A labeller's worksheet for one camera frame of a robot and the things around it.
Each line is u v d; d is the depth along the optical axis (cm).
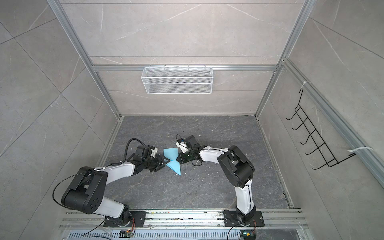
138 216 75
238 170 51
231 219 73
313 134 68
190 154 75
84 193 44
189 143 77
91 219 75
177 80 101
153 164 79
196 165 81
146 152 75
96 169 49
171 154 95
